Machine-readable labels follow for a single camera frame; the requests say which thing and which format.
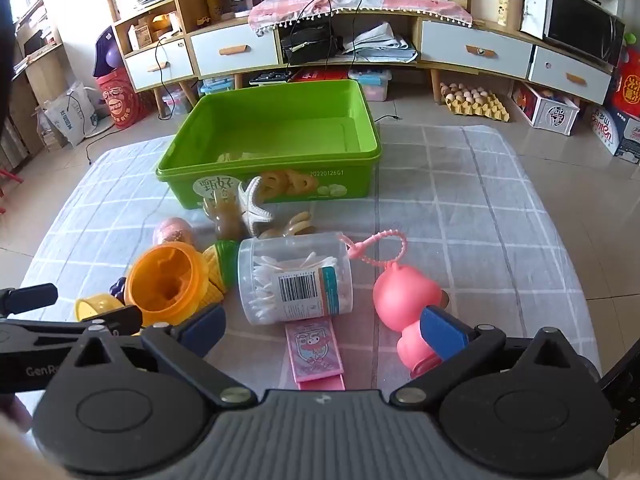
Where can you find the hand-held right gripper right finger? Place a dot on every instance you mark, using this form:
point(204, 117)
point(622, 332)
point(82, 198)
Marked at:
point(440, 330)

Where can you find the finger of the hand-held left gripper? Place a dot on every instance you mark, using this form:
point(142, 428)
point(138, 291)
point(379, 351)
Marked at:
point(122, 317)
point(30, 298)

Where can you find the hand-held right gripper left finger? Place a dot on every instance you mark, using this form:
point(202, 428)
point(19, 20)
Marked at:
point(202, 329)

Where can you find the small yellow toy cup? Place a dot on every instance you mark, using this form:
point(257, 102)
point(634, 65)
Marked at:
point(97, 305)

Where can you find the small dark toy figure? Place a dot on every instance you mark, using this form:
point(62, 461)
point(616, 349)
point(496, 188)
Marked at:
point(118, 289)

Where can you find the pink rubber animal toy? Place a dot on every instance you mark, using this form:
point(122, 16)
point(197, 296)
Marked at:
point(405, 300)

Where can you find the large yellow toy cup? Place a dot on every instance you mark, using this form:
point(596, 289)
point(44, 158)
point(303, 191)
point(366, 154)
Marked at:
point(165, 280)

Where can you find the toy corn cob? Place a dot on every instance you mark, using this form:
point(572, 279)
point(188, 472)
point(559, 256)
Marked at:
point(225, 260)

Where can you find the clear cotton swab jar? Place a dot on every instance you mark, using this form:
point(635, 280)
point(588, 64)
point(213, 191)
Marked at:
point(300, 260)

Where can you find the green plastic bin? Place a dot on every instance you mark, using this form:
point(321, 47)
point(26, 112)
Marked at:
point(275, 110)

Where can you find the pink clear capsule ball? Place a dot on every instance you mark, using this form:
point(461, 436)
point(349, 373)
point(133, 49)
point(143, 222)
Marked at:
point(172, 230)

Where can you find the brown octopus toy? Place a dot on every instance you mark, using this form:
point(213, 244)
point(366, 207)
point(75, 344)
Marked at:
point(227, 220)
point(295, 225)

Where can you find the pink printed card packet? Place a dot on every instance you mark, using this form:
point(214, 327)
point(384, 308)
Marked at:
point(312, 355)

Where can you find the grey checked blanket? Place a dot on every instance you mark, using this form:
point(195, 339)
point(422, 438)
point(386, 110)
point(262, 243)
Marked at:
point(475, 210)

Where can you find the white starfish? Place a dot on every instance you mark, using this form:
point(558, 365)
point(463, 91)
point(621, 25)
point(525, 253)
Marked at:
point(250, 205)

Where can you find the white printed sack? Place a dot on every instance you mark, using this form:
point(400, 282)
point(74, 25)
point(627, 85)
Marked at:
point(72, 117)

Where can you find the red printed bucket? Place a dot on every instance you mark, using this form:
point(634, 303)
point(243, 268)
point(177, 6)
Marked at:
point(120, 100)

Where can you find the clear storage box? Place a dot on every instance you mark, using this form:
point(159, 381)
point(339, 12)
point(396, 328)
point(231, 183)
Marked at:
point(217, 87)
point(372, 85)
point(175, 102)

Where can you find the wooden side desk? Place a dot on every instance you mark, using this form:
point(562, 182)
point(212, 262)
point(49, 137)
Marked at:
point(42, 75)

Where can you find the yellow egg tray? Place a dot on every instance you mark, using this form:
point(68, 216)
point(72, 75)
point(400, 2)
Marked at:
point(475, 102)

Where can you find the white box red print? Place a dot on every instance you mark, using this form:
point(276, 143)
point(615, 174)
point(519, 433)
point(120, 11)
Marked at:
point(550, 112)

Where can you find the purple bag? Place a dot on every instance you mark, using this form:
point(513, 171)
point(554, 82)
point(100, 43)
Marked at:
point(107, 50)

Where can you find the blue white carton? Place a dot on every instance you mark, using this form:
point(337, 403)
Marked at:
point(615, 132)

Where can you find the small cardboard box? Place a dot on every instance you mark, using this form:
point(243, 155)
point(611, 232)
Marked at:
point(140, 36)

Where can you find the folded pale cloth pile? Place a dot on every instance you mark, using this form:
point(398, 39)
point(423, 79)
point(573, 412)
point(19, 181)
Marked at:
point(380, 42)

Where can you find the yellow plastic item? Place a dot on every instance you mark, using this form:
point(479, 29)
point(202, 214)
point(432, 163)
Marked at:
point(161, 22)

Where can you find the red gift box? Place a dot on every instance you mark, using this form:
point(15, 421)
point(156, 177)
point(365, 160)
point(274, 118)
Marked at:
point(627, 90)

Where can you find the black bag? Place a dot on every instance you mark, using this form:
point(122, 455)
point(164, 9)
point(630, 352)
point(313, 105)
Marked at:
point(307, 42)

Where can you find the small yellow toy car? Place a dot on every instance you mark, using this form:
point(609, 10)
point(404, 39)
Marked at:
point(202, 21)

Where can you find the wooden tv cabinet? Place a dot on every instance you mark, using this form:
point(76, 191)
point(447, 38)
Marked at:
point(185, 5)

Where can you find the pink fringed table cloth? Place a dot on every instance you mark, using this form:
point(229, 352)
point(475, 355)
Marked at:
point(400, 2)

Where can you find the white microwave oven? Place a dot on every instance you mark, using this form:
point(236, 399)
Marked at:
point(580, 25)

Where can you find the black metal frame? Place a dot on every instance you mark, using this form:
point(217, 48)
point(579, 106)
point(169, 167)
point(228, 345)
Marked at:
point(622, 390)

